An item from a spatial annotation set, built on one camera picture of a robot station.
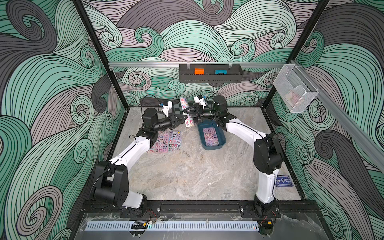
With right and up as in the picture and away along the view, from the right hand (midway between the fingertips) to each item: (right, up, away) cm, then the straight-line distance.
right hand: (186, 114), depth 79 cm
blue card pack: (+55, -37, +3) cm, 66 cm away
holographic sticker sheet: (+2, -4, -3) cm, 5 cm away
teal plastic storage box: (+24, -14, +22) cm, 35 cm away
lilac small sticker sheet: (-8, -18, +21) cm, 28 cm away
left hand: (0, -1, -4) cm, 4 cm away
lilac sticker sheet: (+17, -15, +22) cm, 31 cm away
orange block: (+8, +28, +14) cm, 33 cm away
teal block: (+20, +29, +16) cm, 39 cm away
